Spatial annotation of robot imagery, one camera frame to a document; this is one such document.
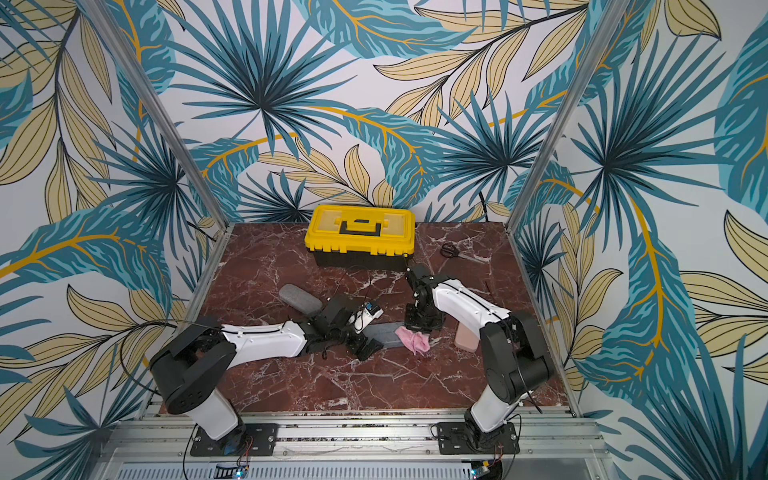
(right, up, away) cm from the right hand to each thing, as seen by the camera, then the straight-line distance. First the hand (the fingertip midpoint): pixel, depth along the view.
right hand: (415, 328), depth 88 cm
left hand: (-13, -2, -1) cm, 13 cm away
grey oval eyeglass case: (-36, +8, +7) cm, 37 cm away
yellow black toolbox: (-16, +27, +6) cm, 33 cm away
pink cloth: (0, -3, -4) cm, 5 cm away
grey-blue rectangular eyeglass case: (-9, -1, 0) cm, 9 cm away
